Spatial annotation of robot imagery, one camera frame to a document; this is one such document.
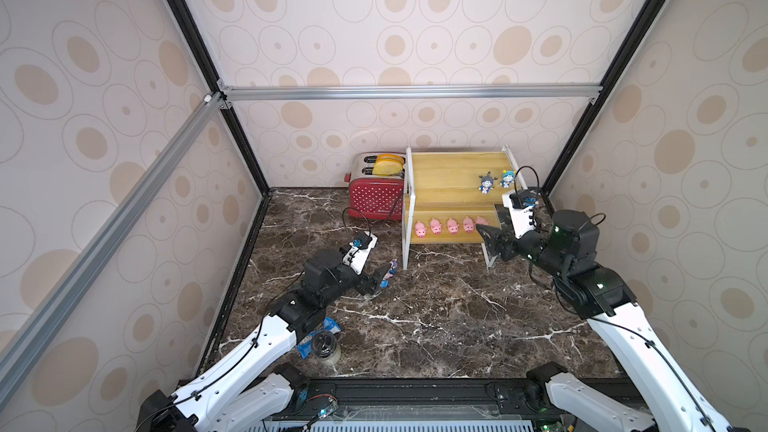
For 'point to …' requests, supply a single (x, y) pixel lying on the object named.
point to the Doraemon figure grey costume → (486, 183)
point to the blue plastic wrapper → (305, 346)
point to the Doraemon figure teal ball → (507, 178)
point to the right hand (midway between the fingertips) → (488, 222)
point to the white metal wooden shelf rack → (447, 195)
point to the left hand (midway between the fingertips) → (384, 256)
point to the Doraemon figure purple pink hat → (394, 265)
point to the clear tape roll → (326, 347)
